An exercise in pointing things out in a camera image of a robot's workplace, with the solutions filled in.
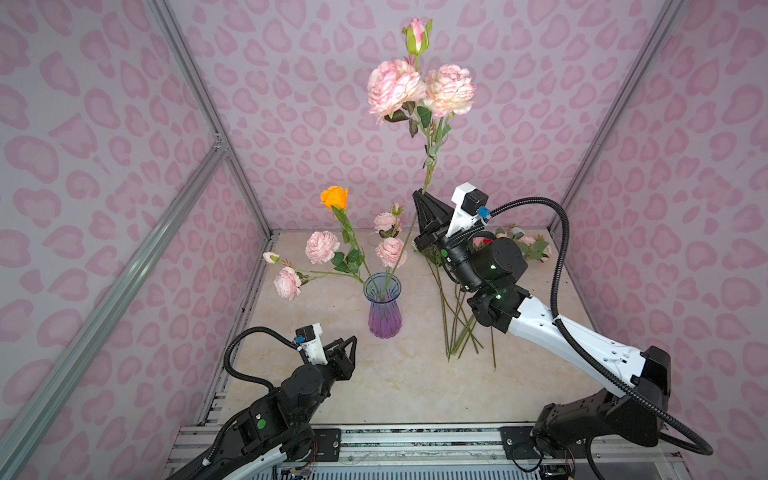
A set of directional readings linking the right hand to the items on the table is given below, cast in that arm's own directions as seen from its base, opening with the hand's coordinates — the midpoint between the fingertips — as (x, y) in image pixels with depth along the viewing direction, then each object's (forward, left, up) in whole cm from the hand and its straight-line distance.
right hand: (416, 190), depth 54 cm
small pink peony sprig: (+11, +6, -19) cm, 23 cm away
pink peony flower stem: (+1, +5, -19) cm, 20 cm away
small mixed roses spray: (+27, -44, -47) cm, 69 cm away
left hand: (-14, +14, -33) cm, 38 cm away
